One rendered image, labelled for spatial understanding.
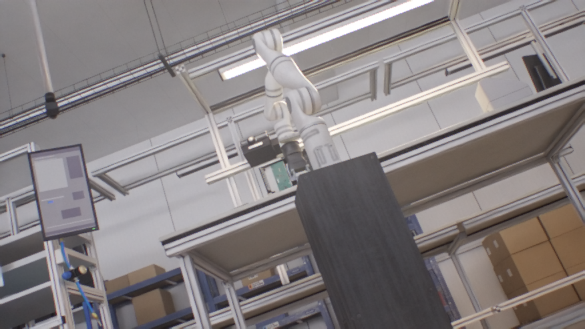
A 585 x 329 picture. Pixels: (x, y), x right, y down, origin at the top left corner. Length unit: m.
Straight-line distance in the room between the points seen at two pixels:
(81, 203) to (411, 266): 2.14
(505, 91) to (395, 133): 4.58
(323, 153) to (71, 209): 1.87
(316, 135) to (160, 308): 4.72
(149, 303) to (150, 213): 1.27
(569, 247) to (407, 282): 4.22
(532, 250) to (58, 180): 4.14
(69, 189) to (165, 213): 3.79
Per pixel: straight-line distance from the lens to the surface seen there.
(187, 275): 2.23
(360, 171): 1.61
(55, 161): 3.31
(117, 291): 6.44
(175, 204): 6.95
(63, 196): 3.25
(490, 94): 2.31
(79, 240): 3.93
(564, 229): 5.71
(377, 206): 1.58
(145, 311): 6.31
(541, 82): 4.69
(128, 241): 7.06
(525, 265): 5.54
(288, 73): 1.92
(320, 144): 1.71
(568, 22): 5.04
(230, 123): 4.01
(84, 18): 5.32
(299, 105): 1.77
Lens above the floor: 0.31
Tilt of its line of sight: 22 degrees up
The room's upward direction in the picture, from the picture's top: 21 degrees counter-clockwise
